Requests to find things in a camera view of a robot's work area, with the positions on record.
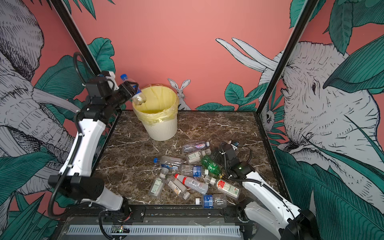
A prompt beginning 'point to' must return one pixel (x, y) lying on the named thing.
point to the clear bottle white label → (195, 157)
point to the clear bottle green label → (158, 183)
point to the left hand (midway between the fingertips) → (133, 82)
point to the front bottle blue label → (212, 201)
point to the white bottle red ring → (194, 185)
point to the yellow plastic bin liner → (161, 107)
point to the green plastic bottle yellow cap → (213, 167)
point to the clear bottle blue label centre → (194, 171)
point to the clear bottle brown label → (177, 187)
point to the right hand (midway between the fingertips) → (215, 152)
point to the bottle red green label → (229, 189)
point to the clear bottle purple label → (196, 146)
